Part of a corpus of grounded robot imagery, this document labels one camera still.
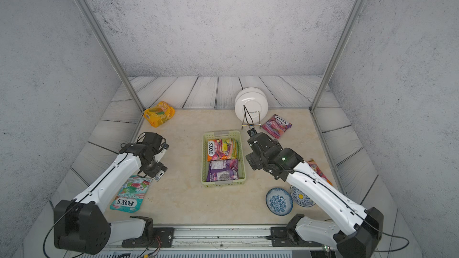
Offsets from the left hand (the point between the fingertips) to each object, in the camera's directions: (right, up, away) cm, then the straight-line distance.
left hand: (152, 168), depth 82 cm
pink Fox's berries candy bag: (+63, +19, +28) cm, 71 cm away
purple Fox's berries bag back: (+32, -2, +6) cm, 33 cm away
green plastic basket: (+30, +14, +25) cm, 41 cm away
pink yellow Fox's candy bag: (+31, +7, +14) cm, 35 cm away
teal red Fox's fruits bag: (-10, -13, 0) cm, 16 cm away
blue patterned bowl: (+58, -15, 0) cm, 60 cm away
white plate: (+47, +31, +22) cm, 60 cm away
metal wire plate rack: (+51, +19, +28) cm, 61 cm away
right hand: (+50, +9, -7) cm, 51 cm away
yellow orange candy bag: (-10, +26, +31) cm, 42 cm away
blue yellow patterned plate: (+68, -14, +1) cm, 69 cm away
